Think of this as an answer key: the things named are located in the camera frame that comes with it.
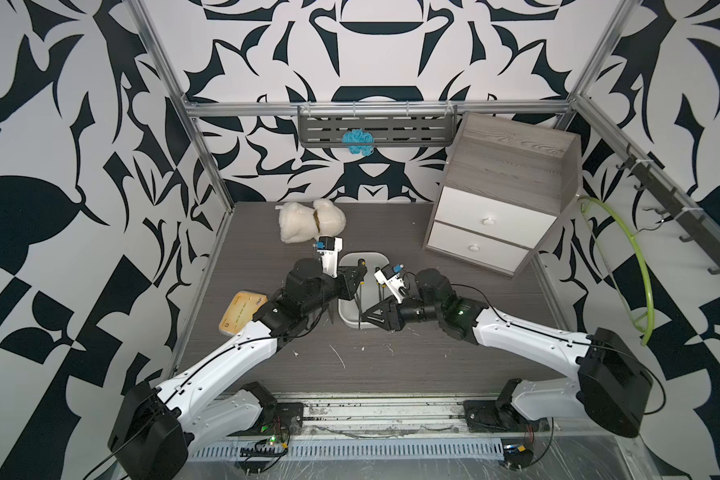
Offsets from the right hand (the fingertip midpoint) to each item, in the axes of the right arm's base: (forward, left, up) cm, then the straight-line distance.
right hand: (365, 312), depth 73 cm
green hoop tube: (+22, -64, +12) cm, 68 cm away
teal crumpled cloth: (+48, +1, +16) cm, 50 cm away
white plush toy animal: (+34, +20, -6) cm, 40 cm away
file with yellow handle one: (+9, +1, +6) cm, 10 cm away
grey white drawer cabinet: (+31, -39, +12) cm, 51 cm away
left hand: (+10, 0, +7) cm, 12 cm away
